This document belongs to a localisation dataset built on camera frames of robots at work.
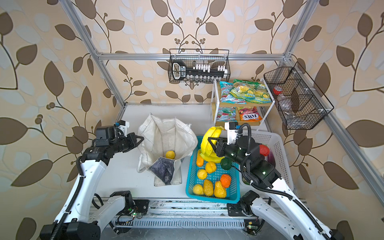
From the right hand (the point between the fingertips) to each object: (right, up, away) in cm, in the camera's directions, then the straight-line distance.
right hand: (211, 140), depth 65 cm
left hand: (-33, 0, +10) cm, 35 cm away
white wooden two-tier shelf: (+4, +17, +10) cm, 20 cm away
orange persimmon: (+9, -22, +12) cm, 27 cm away
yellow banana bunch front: (-1, -5, +1) cm, 5 cm away
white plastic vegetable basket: (+41, -4, +24) cm, 48 cm away
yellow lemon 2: (-3, -21, +16) cm, 26 cm away
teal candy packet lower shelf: (+12, +12, +24) cm, 29 cm away
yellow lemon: (-22, -12, +23) cm, 34 cm away
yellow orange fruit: (+1, -17, +17) cm, 25 cm away
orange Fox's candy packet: (+26, +13, +25) cm, 39 cm away
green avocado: (+10, -16, +18) cm, 26 cm away
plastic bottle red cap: (+39, +16, +9) cm, 43 cm away
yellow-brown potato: (0, -26, +12) cm, 29 cm away
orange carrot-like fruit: (-5, -15, +21) cm, 26 cm away
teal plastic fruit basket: (+12, -30, +11) cm, 34 cm away
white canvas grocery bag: (-27, -6, +34) cm, 43 cm away
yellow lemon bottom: (-6, -27, +10) cm, 29 cm away
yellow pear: (+5, -27, +8) cm, 28 cm away
